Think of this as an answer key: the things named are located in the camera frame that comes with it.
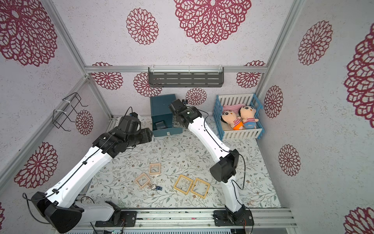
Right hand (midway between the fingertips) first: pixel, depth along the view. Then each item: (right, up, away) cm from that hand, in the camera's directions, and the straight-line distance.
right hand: (186, 123), depth 83 cm
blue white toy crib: (+37, +6, +23) cm, 44 cm away
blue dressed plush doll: (+43, +8, +19) cm, 48 cm away
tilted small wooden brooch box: (-27, -34, +4) cm, 44 cm away
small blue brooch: (-16, -37, 0) cm, 40 cm away
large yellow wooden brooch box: (-2, -36, +2) cm, 36 cm away
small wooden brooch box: (-20, -28, +9) cm, 36 cm away
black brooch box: (-17, -1, +12) cm, 21 cm away
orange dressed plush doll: (+31, +5, +20) cm, 37 cm away
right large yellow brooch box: (+8, -37, +1) cm, 38 cm away
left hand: (-20, -6, -8) cm, 22 cm away
